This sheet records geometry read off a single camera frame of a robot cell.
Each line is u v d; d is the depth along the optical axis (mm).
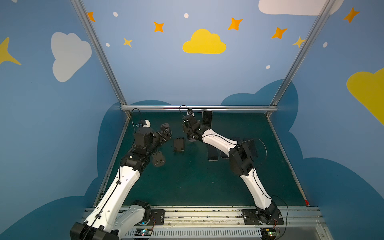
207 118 1068
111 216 395
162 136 650
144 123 671
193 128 782
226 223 733
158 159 892
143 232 708
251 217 744
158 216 749
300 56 868
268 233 713
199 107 1413
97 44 808
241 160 596
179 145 982
